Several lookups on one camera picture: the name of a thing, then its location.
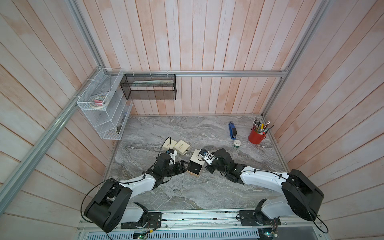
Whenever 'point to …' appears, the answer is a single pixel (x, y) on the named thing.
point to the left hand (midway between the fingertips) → (186, 168)
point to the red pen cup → (255, 137)
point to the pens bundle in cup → (260, 127)
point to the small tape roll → (237, 142)
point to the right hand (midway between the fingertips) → (203, 156)
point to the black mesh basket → (149, 86)
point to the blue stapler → (233, 130)
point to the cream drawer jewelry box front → (169, 144)
